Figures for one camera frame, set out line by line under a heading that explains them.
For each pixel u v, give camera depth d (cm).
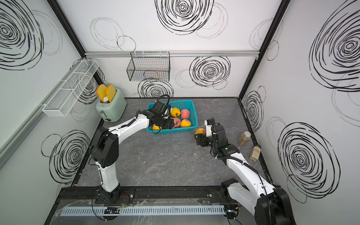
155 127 84
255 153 86
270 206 38
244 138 87
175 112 102
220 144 62
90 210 77
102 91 95
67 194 77
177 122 93
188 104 107
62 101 72
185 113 102
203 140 72
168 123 81
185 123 96
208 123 72
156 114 70
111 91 97
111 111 97
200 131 93
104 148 49
